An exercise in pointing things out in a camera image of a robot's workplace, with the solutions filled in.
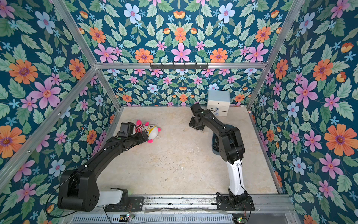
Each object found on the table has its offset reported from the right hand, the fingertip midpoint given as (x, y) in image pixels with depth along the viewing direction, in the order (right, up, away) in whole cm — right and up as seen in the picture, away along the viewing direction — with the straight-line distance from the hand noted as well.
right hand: (193, 125), depth 98 cm
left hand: (-32, -7, -10) cm, 34 cm away
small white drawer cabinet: (+20, +17, +6) cm, 27 cm away
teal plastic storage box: (+16, -12, -3) cm, 20 cm away
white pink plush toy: (-29, -4, -1) cm, 29 cm away
